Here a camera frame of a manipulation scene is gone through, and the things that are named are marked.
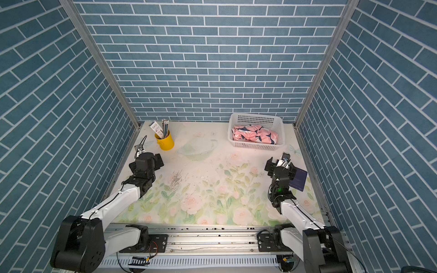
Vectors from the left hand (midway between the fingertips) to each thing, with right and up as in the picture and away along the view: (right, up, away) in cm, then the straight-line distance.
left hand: (153, 156), depth 86 cm
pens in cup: (+2, +18, +13) cm, 22 cm away
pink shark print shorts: (+56, +12, +19) cm, 60 cm away
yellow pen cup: (+1, +6, +16) cm, 17 cm away
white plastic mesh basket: (+73, +19, +30) cm, 81 cm away
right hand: (+66, -2, -1) cm, 66 cm away
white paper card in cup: (-3, +14, +15) cm, 21 cm away
